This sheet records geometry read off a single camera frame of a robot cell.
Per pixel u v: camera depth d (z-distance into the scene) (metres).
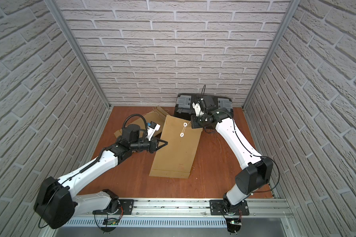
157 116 1.07
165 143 0.74
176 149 0.80
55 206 0.39
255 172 0.41
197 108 0.72
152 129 0.68
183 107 0.95
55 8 0.70
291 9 0.70
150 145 0.67
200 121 0.66
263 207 0.76
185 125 0.77
